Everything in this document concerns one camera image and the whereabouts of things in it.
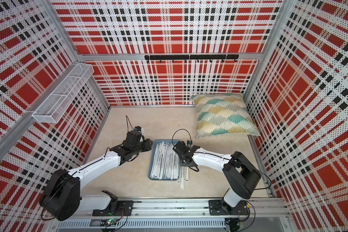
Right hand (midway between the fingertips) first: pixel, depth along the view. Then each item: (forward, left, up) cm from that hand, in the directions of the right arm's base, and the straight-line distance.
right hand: (188, 161), depth 88 cm
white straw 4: (0, +8, -2) cm, 8 cm away
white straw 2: (+1, +16, -2) cm, 16 cm away
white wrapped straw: (-10, +4, -2) cm, 10 cm away
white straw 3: (0, +11, -1) cm, 12 cm away
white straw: (+1, +20, -2) cm, 20 cm away
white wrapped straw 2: (-11, +1, -1) cm, 11 cm away
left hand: (+9, +23, +7) cm, 26 cm away
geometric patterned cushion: (+26, -23, +14) cm, 38 cm away
